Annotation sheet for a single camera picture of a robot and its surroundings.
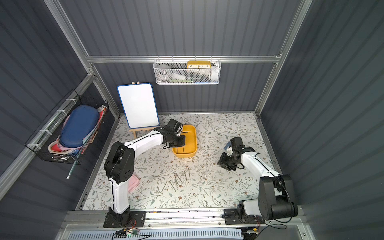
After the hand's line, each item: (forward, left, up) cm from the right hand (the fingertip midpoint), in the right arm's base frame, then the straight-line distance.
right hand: (222, 163), depth 87 cm
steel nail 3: (-4, +20, -5) cm, 21 cm away
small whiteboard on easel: (+32, +53, +18) cm, 64 cm away
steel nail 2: (-7, +26, -5) cm, 27 cm away
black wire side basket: (-5, +79, +29) cm, 84 cm away
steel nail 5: (-12, +29, -6) cm, 32 cm away
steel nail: (-7, +28, -6) cm, 29 cm away
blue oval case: (+7, +70, +30) cm, 76 cm away
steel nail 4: (-14, +34, -5) cm, 38 cm away
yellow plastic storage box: (+11, +19, -3) cm, 23 cm away
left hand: (+12, +21, +1) cm, 24 cm away
